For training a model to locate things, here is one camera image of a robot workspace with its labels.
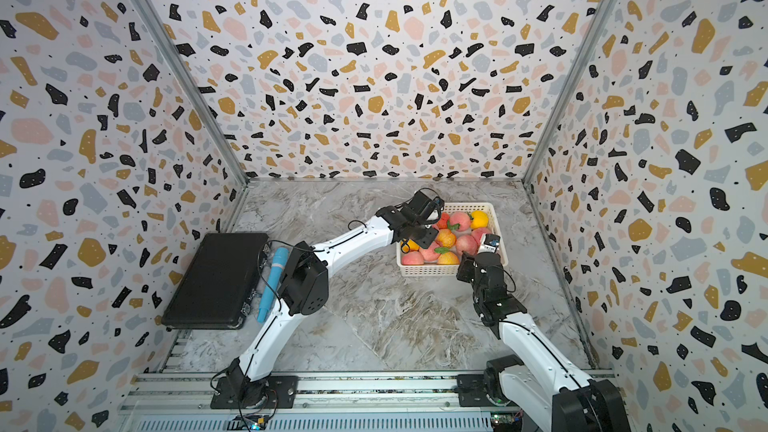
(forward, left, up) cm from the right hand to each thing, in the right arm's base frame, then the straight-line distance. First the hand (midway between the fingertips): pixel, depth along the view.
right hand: (469, 254), depth 86 cm
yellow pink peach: (+10, +6, -6) cm, 13 cm away
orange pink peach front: (+3, +5, -7) cm, 10 cm away
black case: (-9, +72, -4) cm, 73 cm away
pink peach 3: (+4, +11, -6) cm, 14 cm away
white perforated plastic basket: (-1, +4, -8) cm, 9 cm away
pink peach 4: (+9, -1, -7) cm, 11 cm away
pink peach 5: (+1, +16, -4) cm, 17 cm away
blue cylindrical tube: (-5, +59, -9) cm, 60 cm away
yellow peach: (+19, -7, -7) cm, 21 cm away
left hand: (+9, +10, -1) cm, 13 cm away
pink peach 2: (+13, -5, -7) cm, 16 cm away
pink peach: (+19, 0, -6) cm, 20 cm away
